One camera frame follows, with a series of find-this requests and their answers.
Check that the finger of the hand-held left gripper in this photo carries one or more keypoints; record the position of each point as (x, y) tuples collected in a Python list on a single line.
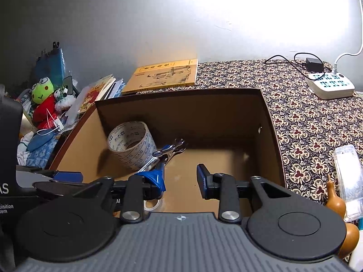
[(68, 176)]

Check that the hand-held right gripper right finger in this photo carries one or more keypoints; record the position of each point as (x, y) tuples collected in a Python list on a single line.
[(202, 180)]

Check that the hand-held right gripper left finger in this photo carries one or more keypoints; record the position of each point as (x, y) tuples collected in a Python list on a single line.
[(156, 181)]

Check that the blue white marker pen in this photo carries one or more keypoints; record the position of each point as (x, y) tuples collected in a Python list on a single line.
[(150, 164)]

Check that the printed packing tape roll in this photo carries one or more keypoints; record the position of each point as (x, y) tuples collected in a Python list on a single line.
[(141, 150)]

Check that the metal spring clamp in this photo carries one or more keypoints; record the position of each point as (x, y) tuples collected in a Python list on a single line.
[(170, 150)]

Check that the brown cardboard box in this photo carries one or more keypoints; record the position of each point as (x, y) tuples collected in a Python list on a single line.
[(212, 124)]

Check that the small clear tape roll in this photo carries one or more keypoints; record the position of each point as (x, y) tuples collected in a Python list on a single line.
[(158, 202)]

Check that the crumpled blue white cloth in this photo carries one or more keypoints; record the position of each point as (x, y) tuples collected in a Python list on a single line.
[(37, 155)]

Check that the green frog plush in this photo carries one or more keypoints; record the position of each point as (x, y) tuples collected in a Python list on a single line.
[(42, 89)]

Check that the panda plush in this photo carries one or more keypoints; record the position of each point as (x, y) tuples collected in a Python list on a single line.
[(65, 99)]

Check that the stack of booklets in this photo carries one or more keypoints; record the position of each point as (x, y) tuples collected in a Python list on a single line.
[(96, 93)]

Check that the blue bag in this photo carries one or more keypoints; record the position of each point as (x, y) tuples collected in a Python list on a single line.
[(54, 65)]

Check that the yellow book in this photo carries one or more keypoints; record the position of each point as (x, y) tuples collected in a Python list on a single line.
[(164, 76)]

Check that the floral patterned tablecloth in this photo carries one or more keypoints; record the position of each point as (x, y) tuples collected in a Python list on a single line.
[(306, 124)]

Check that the brown gourd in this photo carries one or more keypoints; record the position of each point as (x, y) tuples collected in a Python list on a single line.
[(333, 201)]

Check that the clear plastic case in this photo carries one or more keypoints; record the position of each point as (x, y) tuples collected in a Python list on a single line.
[(350, 181)]

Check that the white power strip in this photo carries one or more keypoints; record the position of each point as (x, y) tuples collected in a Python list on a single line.
[(331, 86)]

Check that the black power adapter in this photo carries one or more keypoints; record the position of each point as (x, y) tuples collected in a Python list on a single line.
[(314, 65)]

